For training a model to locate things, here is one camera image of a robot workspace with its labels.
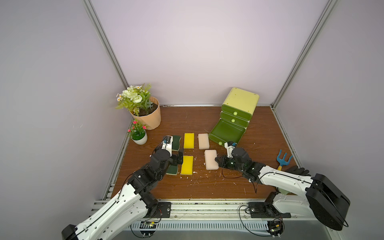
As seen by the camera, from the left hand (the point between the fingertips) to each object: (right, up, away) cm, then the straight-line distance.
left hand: (177, 147), depth 74 cm
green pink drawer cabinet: (+40, +27, +21) cm, 53 cm away
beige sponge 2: (+18, -7, +10) cm, 21 cm away
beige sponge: (+15, -1, +24) cm, 28 cm away
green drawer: (+34, +19, +15) cm, 42 cm away
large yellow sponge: (+4, -15, +14) cm, 20 cm away
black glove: (+72, -16, +11) cm, 74 cm away
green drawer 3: (+30, +5, +31) cm, 43 cm away
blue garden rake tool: (+63, -12, +15) cm, 66 cm away
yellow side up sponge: (+5, 0, +24) cm, 24 cm away
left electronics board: (-14, -40, -3) cm, 42 cm away
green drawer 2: (+35, +14, +21) cm, 43 cm away
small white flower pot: (-25, 0, +18) cm, 31 cm away
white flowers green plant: (-25, +26, +9) cm, 37 cm away
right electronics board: (+48, -38, -5) cm, 61 cm away
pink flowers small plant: (-28, +6, +19) cm, 35 cm away
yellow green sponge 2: (-4, -16, +11) cm, 19 cm away
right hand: (+20, -6, +7) cm, 22 cm away
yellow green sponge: (-4, -2, +24) cm, 24 cm away
